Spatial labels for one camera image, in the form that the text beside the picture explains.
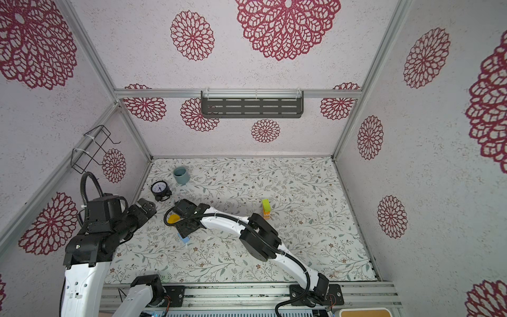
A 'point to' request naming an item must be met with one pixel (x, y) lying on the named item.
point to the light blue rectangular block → (185, 240)
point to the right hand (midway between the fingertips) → (183, 225)
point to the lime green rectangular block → (266, 205)
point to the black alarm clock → (160, 190)
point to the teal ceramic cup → (181, 175)
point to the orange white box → (365, 312)
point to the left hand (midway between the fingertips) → (146, 215)
